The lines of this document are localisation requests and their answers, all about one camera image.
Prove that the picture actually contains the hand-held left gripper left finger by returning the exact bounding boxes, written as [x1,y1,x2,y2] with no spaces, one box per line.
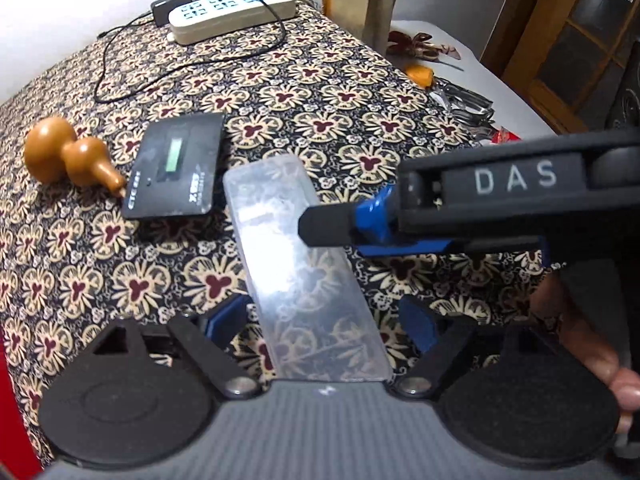
[90,294,261,401]

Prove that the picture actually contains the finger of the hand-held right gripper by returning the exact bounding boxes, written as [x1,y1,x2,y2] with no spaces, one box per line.
[298,185,402,248]
[350,236,546,257]

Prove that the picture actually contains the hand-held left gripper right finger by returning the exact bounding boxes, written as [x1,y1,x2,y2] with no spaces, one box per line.
[395,294,571,401]

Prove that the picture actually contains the clear plastic case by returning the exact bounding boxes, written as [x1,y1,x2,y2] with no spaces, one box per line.
[222,155,394,383]

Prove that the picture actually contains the red cardboard box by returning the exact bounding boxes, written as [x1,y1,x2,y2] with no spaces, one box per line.
[0,347,16,466]

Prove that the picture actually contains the brown wooden gourd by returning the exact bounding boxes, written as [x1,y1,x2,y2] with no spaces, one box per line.
[24,116,127,196]

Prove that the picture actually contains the person's right hand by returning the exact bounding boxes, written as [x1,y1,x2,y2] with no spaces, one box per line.
[529,272,640,436]

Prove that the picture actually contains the red packet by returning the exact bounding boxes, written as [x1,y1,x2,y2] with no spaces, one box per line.
[487,127,523,146]

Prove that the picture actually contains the metal scissors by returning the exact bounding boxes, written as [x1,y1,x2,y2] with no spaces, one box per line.
[432,77,496,126]

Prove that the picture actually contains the floral patterned tablecloth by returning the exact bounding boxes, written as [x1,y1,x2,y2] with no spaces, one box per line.
[0,0,566,461]

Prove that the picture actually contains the black flat device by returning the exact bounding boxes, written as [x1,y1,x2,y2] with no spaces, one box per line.
[121,112,226,221]

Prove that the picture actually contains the small orange item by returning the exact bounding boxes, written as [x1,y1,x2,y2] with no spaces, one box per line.
[405,64,433,88]

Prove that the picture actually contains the wooden door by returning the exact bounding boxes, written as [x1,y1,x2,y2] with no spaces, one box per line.
[480,0,640,136]

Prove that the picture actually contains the dried flowers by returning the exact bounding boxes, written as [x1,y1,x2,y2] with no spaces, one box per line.
[387,30,463,61]

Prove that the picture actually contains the gold paper bag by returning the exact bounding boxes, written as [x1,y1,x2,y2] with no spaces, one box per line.
[301,0,398,56]

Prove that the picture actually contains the white power strip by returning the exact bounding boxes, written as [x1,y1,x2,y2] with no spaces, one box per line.
[167,0,297,46]

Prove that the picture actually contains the black charger adapter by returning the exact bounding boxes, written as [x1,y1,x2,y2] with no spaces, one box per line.
[151,0,193,27]

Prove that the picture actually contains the black charger cable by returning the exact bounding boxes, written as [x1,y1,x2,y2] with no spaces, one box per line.
[92,0,288,106]

